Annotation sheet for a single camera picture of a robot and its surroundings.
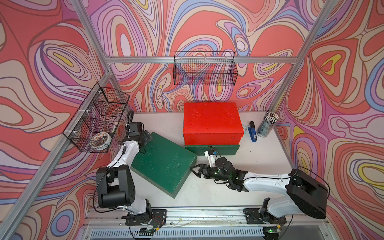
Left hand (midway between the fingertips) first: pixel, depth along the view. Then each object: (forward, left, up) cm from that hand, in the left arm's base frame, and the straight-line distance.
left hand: (144, 139), depth 91 cm
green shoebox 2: (-4, -48, -6) cm, 49 cm away
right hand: (-22, -31, -1) cm, 38 cm away
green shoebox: (-16, -15, 0) cm, 22 cm away
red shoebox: (+2, -41, +13) cm, 43 cm away
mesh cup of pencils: (+11, -79, +7) cm, 80 cm away
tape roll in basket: (-14, +13, +18) cm, 26 cm away
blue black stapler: (+14, -72, -7) cm, 74 cm away
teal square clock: (+16, -69, -9) cm, 72 cm away
